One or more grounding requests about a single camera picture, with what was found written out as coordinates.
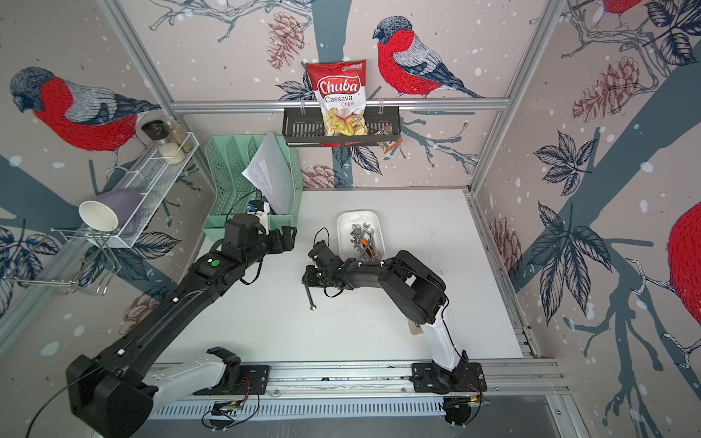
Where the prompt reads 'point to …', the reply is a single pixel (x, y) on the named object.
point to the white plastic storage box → (370, 223)
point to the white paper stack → (270, 170)
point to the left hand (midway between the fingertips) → (288, 224)
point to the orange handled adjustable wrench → (368, 247)
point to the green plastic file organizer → (227, 158)
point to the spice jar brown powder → (414, 328)
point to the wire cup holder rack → (81, 260)
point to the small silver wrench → (312, 306)
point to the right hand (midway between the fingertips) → (304, 279)
